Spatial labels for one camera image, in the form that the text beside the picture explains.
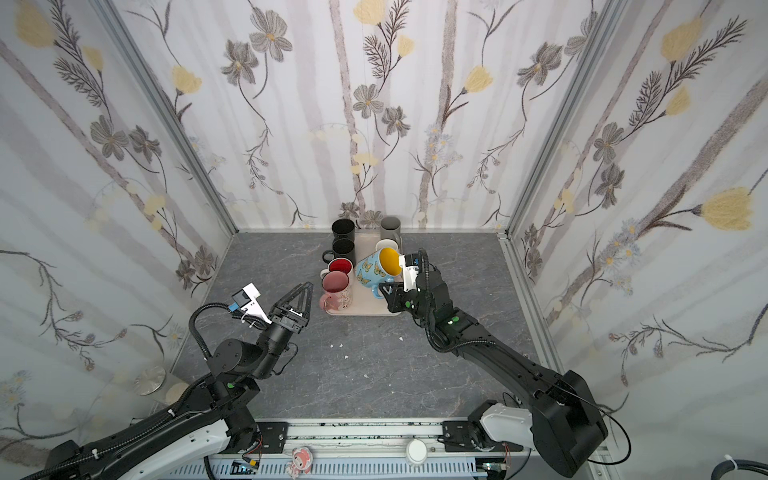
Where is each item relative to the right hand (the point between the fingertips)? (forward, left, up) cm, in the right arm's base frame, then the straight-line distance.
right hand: (377, 279), depth 76 cm
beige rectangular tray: (+7, +5, -26) cm, 27 cm away
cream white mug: (+11, +13, -15) cm, 23 cm away
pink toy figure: (-39, +16, -20) cm, 46 cm away
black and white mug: (+32, +14, -17) cm, 39 cm away
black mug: (+24, +14, -18) cm, 33 cm away
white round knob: (-36, -10, -12) cm, 40 cm away
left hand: (-8, +16, +10) cm, 20 cm away
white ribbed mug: (+26, -2, -17) cm, 32 cm away
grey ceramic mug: (+33, -3, -16) cm, 37 cm away
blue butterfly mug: (+2, 0, +3) cm, 3 cm away
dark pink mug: (+3, +13, -18) cm, 22 cm away
